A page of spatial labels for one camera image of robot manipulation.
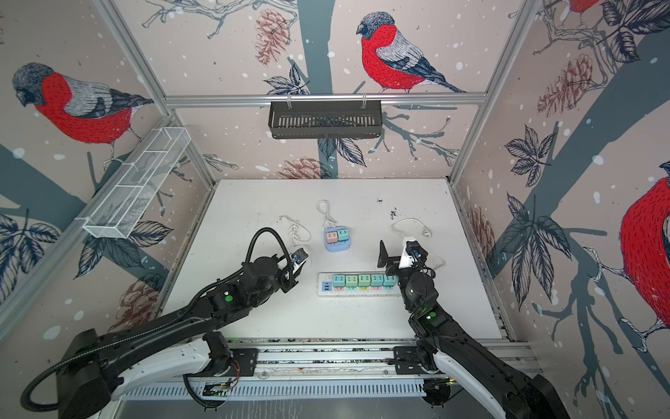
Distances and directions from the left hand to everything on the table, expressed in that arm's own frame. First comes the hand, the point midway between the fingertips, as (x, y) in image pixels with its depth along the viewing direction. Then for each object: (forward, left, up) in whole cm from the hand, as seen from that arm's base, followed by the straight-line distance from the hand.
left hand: (298, 258), depth 76 cm
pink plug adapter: (+13, -10, -10) cm, 19 cm away
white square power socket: (-7, -2, +9) cm, 12 cm away
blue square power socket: (+14, -12, -12) cm, 22 cm away
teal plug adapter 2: (-2, -12, -12) cm, 17 cm away
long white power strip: (-3, -8, -15) cm, 17 cm away
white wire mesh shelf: (+9, +50, +13) cm, 52 cm away
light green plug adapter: (-2, -20, -11) cm, 24 cm away
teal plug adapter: (-3, -29, -12) cm, 31 cm away
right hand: (+4, -29, +1) cm, 30 cm away
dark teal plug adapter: (+15, -14, -11) cm, 23 cm away
